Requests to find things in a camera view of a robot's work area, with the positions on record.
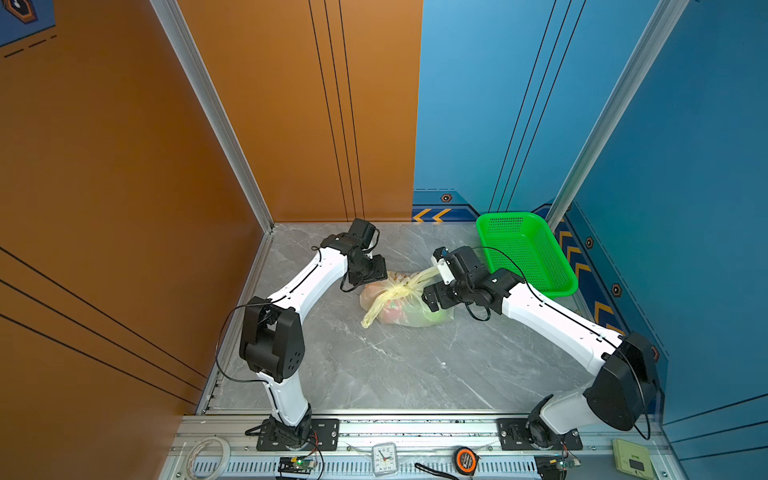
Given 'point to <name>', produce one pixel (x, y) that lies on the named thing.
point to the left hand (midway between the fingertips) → (382, 273)
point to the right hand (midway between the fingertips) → (434, 291)
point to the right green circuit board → (554, 467)
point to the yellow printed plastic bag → (398, 298)
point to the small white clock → (384, 459)
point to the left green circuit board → (302, 465)
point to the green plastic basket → (524, 243)
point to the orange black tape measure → (465, 460)
